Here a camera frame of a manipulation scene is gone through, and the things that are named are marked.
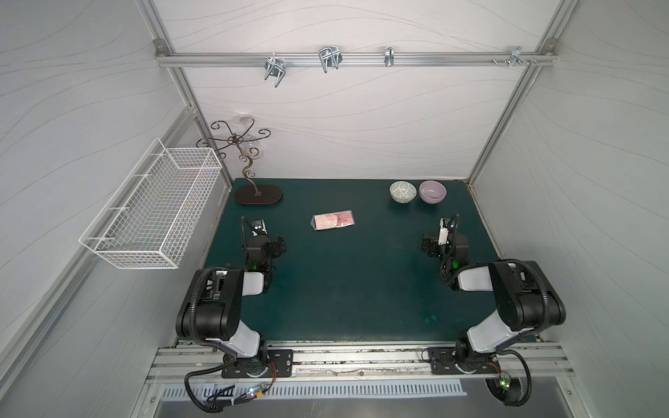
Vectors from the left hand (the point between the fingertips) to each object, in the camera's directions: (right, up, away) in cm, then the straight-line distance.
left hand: (267, 236), depth 94 cm
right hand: (+65, +1, +1) cm, 65 cm away
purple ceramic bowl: (+68, +18, +20) cm, 73 cm away
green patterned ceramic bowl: (+55, +18, +21) cm, 61 cm away
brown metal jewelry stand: (-6, +17, +21) cm, 28 cm away
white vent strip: (+19, -39, -24) cm, 50 cm away
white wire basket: (-25, +7, -25) cm, 36 cm away
